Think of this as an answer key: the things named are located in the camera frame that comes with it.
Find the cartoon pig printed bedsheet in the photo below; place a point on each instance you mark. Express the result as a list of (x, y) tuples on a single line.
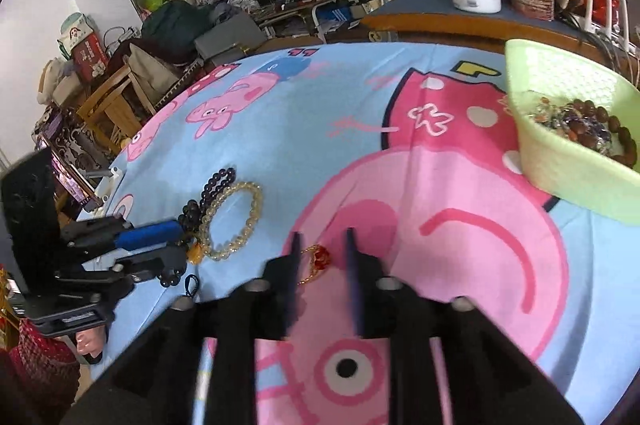
[(450, 280)]

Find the wooden chair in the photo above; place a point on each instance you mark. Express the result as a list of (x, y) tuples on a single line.
[(107, 105)]

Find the dark green duffel bag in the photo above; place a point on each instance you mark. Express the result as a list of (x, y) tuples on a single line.
[(175, 22)]

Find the green white packet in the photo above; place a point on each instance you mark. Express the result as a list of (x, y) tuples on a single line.
[(75, 30)]

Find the wooden desk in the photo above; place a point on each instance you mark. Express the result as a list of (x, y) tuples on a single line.
[(450, 27)]

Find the blue white shoe box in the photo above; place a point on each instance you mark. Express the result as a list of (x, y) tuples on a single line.
[(337, 16)]

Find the red snack packet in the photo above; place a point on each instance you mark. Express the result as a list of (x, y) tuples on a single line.
[(600, 2)]

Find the low wooden table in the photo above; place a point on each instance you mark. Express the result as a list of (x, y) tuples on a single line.
[(287, 11)]

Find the smartphone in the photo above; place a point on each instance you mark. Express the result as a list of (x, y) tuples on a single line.
[(72, 180)]

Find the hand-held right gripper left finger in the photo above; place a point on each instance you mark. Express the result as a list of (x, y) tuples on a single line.
[(295, 265)]

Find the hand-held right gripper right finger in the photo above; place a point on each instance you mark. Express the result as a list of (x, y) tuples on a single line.
[(352, 275)]

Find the green plastic basket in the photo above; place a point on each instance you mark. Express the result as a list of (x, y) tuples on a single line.
[(560, 175)]

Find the tan cloth bag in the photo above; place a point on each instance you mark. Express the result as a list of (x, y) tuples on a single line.
[(152, 72)]

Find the person's left forearm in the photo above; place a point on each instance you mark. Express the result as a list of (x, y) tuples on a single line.
[(45, 355)]

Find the grey case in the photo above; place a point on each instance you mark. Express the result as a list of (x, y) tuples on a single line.
[(230, 37)]

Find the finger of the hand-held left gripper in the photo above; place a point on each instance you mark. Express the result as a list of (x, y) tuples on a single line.
[(155, 262), (150, 235)]

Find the person's left hand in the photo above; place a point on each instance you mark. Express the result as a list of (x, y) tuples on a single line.
[(91, 342)]

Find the red white packet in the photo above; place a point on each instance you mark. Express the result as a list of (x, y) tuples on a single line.
[(91, 55)]

